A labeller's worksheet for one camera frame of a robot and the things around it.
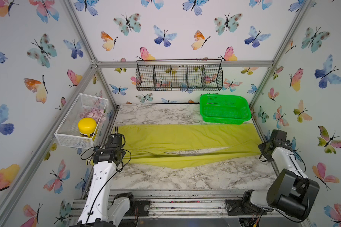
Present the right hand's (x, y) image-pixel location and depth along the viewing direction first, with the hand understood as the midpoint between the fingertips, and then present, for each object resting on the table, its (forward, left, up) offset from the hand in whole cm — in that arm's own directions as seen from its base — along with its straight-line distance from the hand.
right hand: (268, 149), depth 85 cm
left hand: (-11, +86, +6) cm, 87 cm away
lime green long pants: (+4, +66, -10) cm, 67 cm away
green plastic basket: (+40, +17, -9) cm, 45 cm away
